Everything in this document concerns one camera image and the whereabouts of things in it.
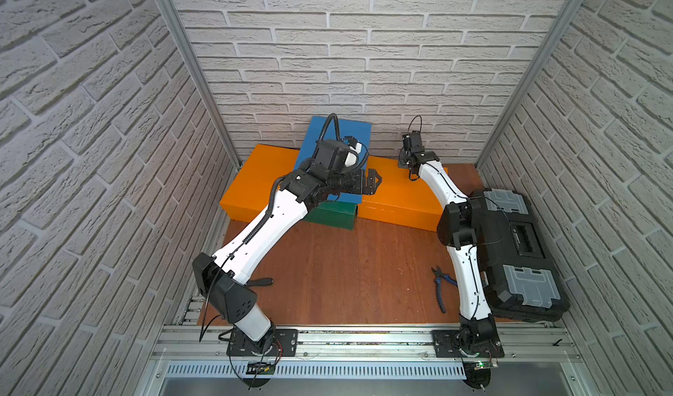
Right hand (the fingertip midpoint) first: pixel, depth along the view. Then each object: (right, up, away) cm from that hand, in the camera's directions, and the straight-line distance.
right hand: (414, 157), depth 106 cm
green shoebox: (-33, -22, -16) cm, 43 cm away
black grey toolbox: (+20, -36, -35) cm, 54 cm away
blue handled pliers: (+2, -44, -21) cm, 48 cm away
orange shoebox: (-8, -17, -8) cm, 21 cm away
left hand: (-21, -9, -35) cm, 42 cm away
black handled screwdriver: (-58, -45, -20) cm, 75 cm away
